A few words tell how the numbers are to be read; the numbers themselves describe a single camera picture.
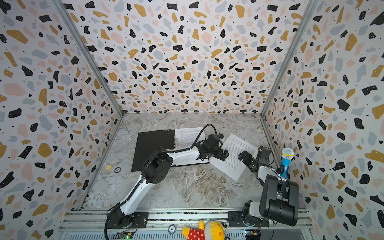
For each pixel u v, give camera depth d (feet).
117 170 2.97
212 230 2.14
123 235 2.30
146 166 2.01
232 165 3.11
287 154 2.27
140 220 2.42
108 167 2.97
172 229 2.35
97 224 2.41
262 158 2.37
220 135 2.95
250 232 2.35
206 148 2.60
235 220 2.40
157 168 1.90
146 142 3.50
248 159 2.75
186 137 3.52
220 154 2.87
